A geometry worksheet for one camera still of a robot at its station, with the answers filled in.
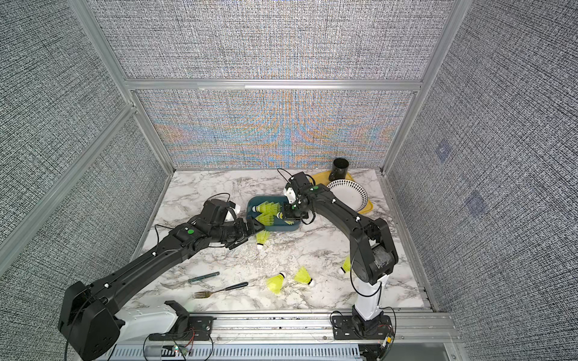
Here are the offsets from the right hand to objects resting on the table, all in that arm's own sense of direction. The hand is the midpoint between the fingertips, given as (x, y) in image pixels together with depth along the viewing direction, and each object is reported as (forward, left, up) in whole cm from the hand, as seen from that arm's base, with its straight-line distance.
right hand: (282, 211), depth 88 cm
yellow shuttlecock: (+8, +7, -9) cm, 14 cm away
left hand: (-11, +7, +6) cm, 14 cm away
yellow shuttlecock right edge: (-17, -25, -11) cm, 32 cm away
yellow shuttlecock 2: (+4, +7, -9) cm, 12 cm away
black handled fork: (-27, +28, -12) cm, 41 cm away
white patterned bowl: (+18, -32, -12) cm, 39 cm away
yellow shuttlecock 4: (-24, +2, -11) cm, 26 cm away
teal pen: (-22, +30, -12) cm, 39 cm away
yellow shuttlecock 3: (-22, -7, -10) cm, 25 cm away
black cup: (+28, -27, -6) cm, 39 cm away
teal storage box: (-3, +2, -4) cm, 6 cm away
